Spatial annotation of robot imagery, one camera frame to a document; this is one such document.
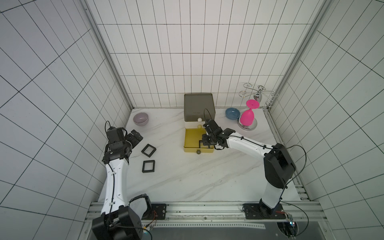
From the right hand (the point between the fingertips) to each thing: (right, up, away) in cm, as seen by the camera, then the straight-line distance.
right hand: (197, 140), depth 89 cm
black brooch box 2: (-29, -9, +6) cm, 31 cm away
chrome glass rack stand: (+37, +29, -1) cm, 48 cm away
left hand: (-35, +1, -9) cm, 36 cm away
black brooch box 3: (-30, -16, +1) cm, 34 cm away
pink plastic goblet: (+31, +15, +1) cm, 34 cm away
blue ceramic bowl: (+29, +18, +26) cm, 42 cm away
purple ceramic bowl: (-41, +13, +20) cm, 48 cm away
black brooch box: (+5, -6, +8) cm, 11 cm away
